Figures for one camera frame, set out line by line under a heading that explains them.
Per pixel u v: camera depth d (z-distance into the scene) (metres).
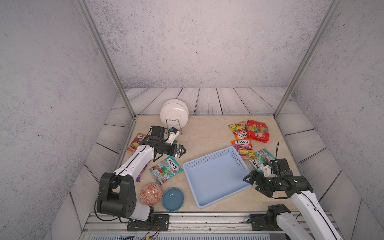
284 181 0.54
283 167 0.60
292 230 0.55
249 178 0.71
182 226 0.73
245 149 0.99
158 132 0.69
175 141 1.05
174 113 1.02
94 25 0.76
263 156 0.95
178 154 0.77
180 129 1.10
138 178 0.87
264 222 0.72
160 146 0.74
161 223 0.73
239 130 1.09
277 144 1.08
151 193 0.81
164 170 0.89
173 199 0.79
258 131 1.05
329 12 0.72
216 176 0.93
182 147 0.78
